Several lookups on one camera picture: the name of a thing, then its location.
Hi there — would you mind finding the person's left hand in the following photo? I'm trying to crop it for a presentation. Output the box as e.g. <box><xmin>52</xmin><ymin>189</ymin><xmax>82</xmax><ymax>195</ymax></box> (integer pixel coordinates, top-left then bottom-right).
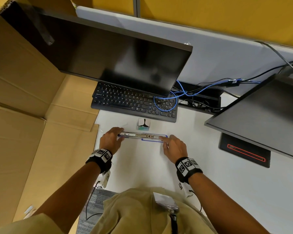
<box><xmin>99</xmin><ymin>127</ymin><xmax>125</xmax><ymax>155</ymax></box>

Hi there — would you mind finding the person's right hand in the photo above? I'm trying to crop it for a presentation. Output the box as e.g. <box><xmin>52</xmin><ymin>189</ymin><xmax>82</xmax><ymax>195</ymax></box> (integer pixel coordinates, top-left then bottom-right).
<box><xmin>159</xmin><ymin>135</ymin><xmax>188</xmax><ymax>164</ymax></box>

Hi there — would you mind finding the white staple box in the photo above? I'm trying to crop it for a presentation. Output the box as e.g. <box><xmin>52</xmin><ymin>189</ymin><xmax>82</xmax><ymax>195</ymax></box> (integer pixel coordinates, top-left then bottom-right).
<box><xmin>137</xmin><ymin>118</ymin><xmax>151</xmax><ymax>131</ymax></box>

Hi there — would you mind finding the person's left forearm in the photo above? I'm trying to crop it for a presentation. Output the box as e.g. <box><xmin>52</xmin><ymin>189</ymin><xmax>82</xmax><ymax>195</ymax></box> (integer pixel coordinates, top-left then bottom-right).
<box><xmin>33</xmin><ymin>162</ymin><xmax>102</xmax><ymax>232</ymax></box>

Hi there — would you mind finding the person's right forearm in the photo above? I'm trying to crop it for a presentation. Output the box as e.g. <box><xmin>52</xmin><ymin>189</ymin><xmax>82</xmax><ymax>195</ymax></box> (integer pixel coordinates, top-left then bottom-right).
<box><xmin>188</xmin><ymin>173</ymin><xmax>272</xmax><ymax>234</ymax></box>

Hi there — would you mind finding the person's beige shirt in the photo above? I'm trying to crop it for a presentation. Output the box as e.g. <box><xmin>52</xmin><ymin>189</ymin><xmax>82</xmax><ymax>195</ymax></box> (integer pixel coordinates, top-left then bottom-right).
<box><xmin>0</xmin><ymin>187</ymin><xmax>218</xmax><ymax>234</ymax></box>

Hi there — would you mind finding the black left wristband with markers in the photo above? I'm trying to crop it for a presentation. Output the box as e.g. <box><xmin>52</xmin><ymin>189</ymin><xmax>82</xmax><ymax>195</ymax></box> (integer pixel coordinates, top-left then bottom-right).
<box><xmin>85</xmin><ymin>148</ymin><xmax>113</xmax><ymax>174</ymax></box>

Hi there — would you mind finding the black wristband with markers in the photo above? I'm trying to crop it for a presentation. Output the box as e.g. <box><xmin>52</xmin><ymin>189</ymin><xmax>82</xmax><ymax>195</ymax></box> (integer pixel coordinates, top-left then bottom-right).
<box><xmin>85</xmin><ymin>148</ymin><xmax>113</xmax><ymax>174</ymax></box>
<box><xmin>175</xmin><ymin>157</ymin><xmax>203</xmax><ymax>184</ymax></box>

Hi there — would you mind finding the black right wristband with markers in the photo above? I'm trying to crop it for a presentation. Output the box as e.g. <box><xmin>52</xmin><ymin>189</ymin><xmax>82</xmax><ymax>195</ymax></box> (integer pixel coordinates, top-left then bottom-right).
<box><xmin>175</xmin><ymin>157</ymin><xmax>203</xmax><ymax>184</ymax></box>

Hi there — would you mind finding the black keyboard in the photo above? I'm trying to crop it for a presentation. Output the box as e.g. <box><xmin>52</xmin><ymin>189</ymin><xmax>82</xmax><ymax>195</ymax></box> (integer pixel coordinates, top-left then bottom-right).
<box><xmin>91</xmin><ymin>82</ymin><xmax>178</xmax><ymax>123</ymax></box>

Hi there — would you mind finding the white badge card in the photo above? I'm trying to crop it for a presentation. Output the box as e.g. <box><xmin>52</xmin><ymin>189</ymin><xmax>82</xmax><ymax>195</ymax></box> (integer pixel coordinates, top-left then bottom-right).
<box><xmin>152</xmin><ymin>192</ymin><xmax>180</xmax><ymax>212</ymax></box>

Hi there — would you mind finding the black monitor base, red line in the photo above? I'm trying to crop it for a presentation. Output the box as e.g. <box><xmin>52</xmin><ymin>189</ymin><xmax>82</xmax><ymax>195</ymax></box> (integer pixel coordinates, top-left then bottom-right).
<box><xmin>218</xmin><ymin>133</ymin><xmax>272</xmax><ymax>168</ymax></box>

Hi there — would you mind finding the black monitor with red-lined base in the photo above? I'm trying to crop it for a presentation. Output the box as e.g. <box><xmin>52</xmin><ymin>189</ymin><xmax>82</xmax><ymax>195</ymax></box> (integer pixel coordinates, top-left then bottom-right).
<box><xmin>204</xmin><ymin>73</ymin><xmax>293</xmax><ymax>163</ymax></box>

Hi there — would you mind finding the large black computer monitor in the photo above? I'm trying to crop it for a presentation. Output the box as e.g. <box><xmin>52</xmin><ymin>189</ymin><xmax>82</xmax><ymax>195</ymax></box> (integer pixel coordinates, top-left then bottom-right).
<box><xmin>1</xmin><ymin>1</ymin><xmax>193</xmax><ymax>97</ymax></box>

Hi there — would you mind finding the large cardboard box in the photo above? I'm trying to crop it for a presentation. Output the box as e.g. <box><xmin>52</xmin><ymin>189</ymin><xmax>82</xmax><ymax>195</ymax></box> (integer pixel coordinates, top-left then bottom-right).
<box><xmin>0</xmin><ymin>0</ymin><xmax>99</xmax><ymax>234</ymax></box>

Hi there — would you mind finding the grey desk partition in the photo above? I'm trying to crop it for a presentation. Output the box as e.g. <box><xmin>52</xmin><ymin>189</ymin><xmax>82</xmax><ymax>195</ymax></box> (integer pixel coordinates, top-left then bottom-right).
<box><xmin>76</xmin><ymin>6</ymin><xmax>293</xmax><ymax>93</ymax></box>

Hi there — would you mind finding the small white plastic piece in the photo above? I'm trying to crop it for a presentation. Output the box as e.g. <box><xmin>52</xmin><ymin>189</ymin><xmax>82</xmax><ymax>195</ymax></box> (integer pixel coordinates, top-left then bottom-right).
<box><xmin>23</xmin><ymin>205</ymin><xmax>37</xmax><ymax>219</ymax></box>

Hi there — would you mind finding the yellow partition panel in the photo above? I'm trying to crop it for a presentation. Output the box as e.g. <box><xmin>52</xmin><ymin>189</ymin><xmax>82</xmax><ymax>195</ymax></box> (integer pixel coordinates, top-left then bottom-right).
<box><xmin>71</xmin><ymin>0</ymin><xmax>137</xmax><ymax>15</ymax></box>
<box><xmin>139</xmin><ymin>0</ymin><xmax>293</xmax><ymax>49</ymax></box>

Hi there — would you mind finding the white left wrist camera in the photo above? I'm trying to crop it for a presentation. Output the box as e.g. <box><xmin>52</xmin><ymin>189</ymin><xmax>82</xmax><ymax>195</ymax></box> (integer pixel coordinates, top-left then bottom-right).
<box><xmin>94</xmin><ymin>170</ymin><xmax>112</xmax><ymax>190</ymax></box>

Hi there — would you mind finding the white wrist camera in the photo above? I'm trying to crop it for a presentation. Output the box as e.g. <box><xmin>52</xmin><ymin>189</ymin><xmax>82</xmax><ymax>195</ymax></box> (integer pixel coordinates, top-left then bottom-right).
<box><xmin>177</xmin><ymin>181</ymin><xmax>195</xmax><ymax>198</ymax></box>
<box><xmin>94</xmin><ymin>170</ymin><xmax>112</xmax><ymax>190</ymax></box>

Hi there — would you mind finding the blue network cable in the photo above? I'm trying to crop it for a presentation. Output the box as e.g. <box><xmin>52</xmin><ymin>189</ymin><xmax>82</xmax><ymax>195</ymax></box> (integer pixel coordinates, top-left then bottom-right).
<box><xmin>153</xmin><ymin>80</ymin><xmax>262</xmax><ymax>112</ymax></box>

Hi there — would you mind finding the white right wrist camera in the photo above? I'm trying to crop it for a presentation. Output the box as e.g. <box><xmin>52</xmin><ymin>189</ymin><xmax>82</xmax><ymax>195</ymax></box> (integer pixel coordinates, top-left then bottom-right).
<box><xmin>177</xmin><ymin>181</ymin><xmax>195</xmax><ymax>198</ymax></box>

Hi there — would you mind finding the black right camera cable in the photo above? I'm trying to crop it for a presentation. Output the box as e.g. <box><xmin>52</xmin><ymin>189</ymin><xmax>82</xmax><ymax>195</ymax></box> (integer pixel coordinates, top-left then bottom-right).
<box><xmin>189</xmin><ymin>190</ymin><xmax>202</xmax><ymax>212</ymax></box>

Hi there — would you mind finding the black camera cable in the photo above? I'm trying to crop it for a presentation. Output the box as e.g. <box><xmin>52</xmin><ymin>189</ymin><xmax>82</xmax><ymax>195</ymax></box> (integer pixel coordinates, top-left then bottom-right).
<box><xmin>85</xmin><ymin>180</ymin><xmax>104</xmax><ymax>221</ymax></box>
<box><xmin>189</xmin><ymin>190</ymin><xmax>202</xmax><ymax>212</ymax></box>

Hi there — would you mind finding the black cable tray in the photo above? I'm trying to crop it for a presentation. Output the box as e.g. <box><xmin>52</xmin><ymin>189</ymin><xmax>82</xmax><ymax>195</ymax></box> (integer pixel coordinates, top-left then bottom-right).
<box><xmin>177</xmin><ymin>81</ymin><xmax>221</xmax><ymax>112</ymax></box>

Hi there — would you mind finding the black left camera cable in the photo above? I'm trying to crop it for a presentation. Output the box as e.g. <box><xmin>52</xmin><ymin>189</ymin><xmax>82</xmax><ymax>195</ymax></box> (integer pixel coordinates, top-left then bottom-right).
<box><xmin>85</xmin><ymin>180</ymin><xmax>104</xmax><ymax>221</ymax></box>

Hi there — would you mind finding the black lanyard strap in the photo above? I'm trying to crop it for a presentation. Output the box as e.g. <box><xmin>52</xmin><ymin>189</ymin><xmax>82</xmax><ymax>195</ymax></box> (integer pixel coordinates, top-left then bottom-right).
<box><xmin>168</xmin><ymin>209</ymin><xmax>179</xmax><ymax>234</ymax></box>

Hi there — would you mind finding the grey partition post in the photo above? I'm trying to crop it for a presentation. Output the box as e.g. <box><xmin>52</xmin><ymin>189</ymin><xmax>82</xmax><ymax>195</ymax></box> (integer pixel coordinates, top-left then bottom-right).
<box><xmin>133</xmin><ymin>0</ymin><xmax>141</xmax><ymax>18</ymax></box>

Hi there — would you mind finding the thin black cable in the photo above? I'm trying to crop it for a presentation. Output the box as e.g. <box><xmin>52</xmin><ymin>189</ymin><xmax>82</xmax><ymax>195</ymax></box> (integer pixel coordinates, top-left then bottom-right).
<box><xmin>255</xmin><ymin>41</ymin><xmax>293</xmax><ymax>76</ymax></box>

